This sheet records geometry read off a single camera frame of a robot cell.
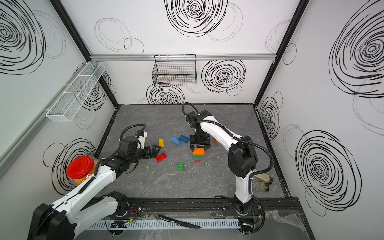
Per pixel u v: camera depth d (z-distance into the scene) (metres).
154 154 0.73
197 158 0.86
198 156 0.85
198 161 0.89
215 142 0.58
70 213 0.41
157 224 0.77
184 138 0.99
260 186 0.78
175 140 0.98
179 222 0.70
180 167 0.84
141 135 0.73
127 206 0.72
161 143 0.96
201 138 0.71
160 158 0.89
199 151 0.81
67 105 0.74
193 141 0.75
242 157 0.49
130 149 0.63
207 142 0.73
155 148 0.74
